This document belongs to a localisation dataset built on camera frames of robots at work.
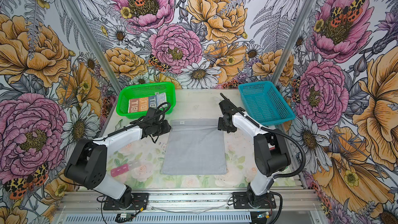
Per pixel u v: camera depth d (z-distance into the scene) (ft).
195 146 3.03
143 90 3.74
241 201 2.41
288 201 2.49
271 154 1.54
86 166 1.46
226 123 2.56
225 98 2.27
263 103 3.79
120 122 3.35
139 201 2.41
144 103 3.57
